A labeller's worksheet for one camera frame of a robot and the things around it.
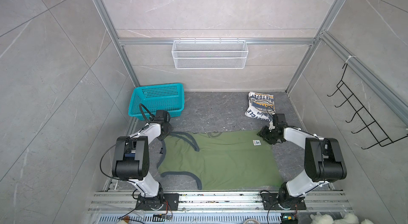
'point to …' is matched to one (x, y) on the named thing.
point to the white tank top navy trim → (261, 106)
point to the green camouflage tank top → (222, 160)
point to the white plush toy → (350, 218)
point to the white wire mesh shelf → (209, 54)
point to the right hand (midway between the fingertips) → (260, 133)
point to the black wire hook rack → (377, 131)
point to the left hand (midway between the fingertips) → (167, 127)
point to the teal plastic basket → (169, 97)
